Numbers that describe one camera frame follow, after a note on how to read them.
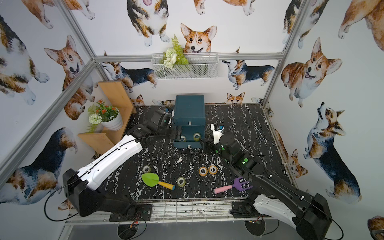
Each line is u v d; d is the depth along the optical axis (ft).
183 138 3.01
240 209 2.41
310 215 1.28
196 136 3.04
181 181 2.75
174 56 2.56
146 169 2.89
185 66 2.77
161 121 1.92
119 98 3.46
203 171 2.88
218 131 2.10
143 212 2.41
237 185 2.73
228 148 1.80
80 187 1.28
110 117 3.09
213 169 2.89
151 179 2.73
